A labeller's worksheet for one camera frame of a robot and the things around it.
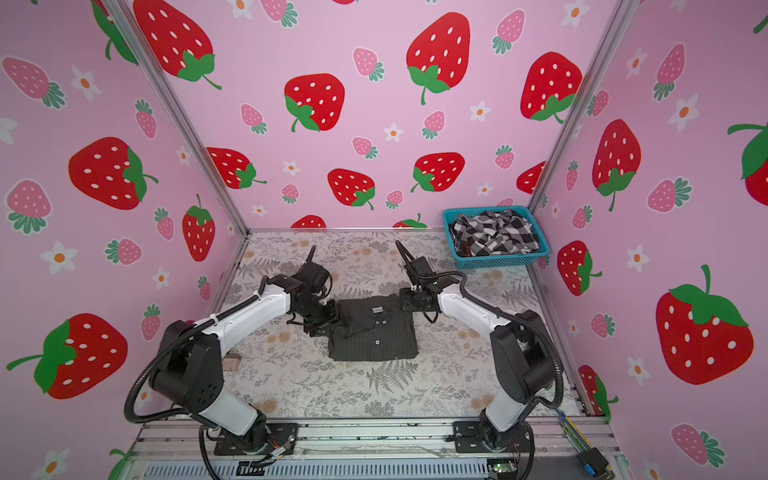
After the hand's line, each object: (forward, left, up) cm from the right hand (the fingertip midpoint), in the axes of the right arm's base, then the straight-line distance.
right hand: (406, 300), depth 91 cm
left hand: (-11, +17, 0) cm, 20 cm away
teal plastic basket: (+22, -28, -2) cm, 36 cm away
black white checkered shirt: (+29, -28, +3) cm, 40 cm away
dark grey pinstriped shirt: (-9, +7, -2) cm, 12 cm away
